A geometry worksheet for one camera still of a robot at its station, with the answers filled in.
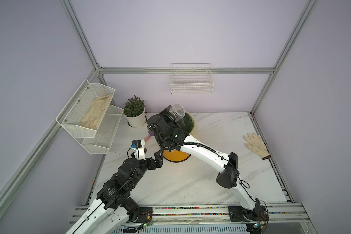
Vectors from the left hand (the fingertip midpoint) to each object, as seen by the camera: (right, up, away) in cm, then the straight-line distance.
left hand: (154, 152), depth 69 cm
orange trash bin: (+9, -6, +18) cm, 21 cm away
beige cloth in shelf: (-35, +21, +11) cm, 42 cm away
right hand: (+11, +21, +4) cm, 24 cm away
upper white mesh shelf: (-40, +19, +7) cm, 45 cm away
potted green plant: (-20, +23, +31) cm, 44 cm away
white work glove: (+67, -1, +33) cm, 75 cm away
